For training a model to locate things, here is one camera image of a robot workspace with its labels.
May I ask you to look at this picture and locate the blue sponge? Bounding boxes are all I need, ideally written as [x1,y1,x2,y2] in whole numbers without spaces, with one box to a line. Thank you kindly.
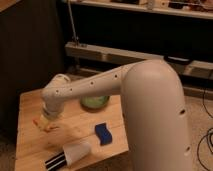
[95,123,112,146]

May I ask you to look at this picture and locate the cluttered shelf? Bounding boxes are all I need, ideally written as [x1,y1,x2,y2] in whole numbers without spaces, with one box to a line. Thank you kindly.
[61,0,213,20]

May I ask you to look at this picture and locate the black cables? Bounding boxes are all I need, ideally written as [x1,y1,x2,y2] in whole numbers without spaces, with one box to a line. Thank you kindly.
[196,71,213,171]

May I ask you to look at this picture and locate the metal rail beam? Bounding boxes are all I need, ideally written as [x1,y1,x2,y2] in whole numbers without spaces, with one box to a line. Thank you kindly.
[65,42,213,78]

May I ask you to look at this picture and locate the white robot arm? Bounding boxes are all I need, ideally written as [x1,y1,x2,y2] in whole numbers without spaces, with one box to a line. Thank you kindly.
[37,59,193,171]

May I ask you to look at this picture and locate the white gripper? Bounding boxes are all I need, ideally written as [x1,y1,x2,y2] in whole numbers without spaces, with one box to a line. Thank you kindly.
[37,107,60,131]

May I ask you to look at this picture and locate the green bowl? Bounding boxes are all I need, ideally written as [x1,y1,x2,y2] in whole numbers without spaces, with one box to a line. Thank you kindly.
[80,96,110,109]

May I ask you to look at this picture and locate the metal stand pole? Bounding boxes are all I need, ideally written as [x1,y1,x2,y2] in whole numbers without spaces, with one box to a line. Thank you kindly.
[67,0,79,46]

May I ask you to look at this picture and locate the wooden table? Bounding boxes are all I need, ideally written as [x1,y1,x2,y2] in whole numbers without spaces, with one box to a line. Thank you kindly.
[15,90,131,171]

